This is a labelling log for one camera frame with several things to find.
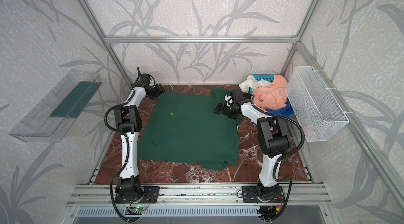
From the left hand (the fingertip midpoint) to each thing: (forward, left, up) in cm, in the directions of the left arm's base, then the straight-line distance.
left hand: (164, 86), depth 112 cm
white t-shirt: (0, -62, +6) cm, 62 cm away
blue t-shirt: (-26, -78, +7) cm, 83 cm away
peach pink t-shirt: (-12, -75, +5) cm, 76 cm away
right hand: (-21, -40, +3) cm, 46 cm away
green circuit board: (-73, 0, -5) cm, 73 cm away
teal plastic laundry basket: (+7, -76, +2) cm, 77 cm away
